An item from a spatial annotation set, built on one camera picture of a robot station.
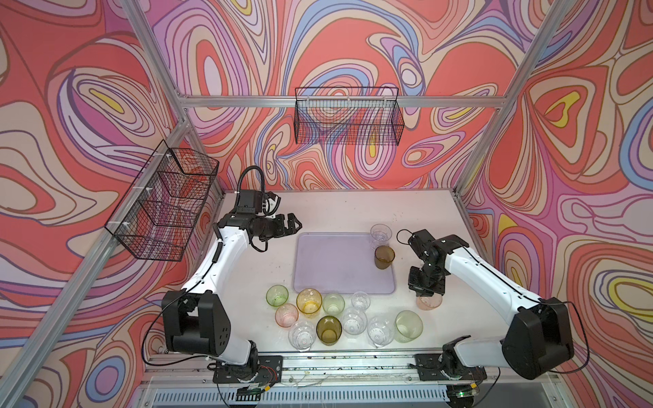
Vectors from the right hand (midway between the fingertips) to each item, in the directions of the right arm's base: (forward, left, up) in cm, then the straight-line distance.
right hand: (419, 300), depth 78 cm
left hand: (+21, +40, +12) cm, 46 cm away
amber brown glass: (+19, +7, -5) cm, 21 cm away
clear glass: (+29, +7, -5) cm, 30 cm away
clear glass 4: (-6, +12, -9) cm, 16 cm away
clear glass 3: (-3, +21, -8) cm, 22 cm away
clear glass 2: (-7, +38, -8) cm, 39 cm away
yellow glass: (+3, +35, -6) cm, 36 cm away
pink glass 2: (+1, -5, -6) cm, 8 cm away
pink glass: (-1, +43, -6) cm, 43 cm away
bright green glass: (+5, +46, -4) cm, 46 cm away
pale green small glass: (+2, +27, -6) cm, 28 cm away
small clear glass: (+3, +18, -5) cm, 19 cm away
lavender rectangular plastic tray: (+18, +24, -7) cm, 31 cm away
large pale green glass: (-7, +4, -4) cm, 9 cm away
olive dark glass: (-6, +29, -7) cm, 30 cm away
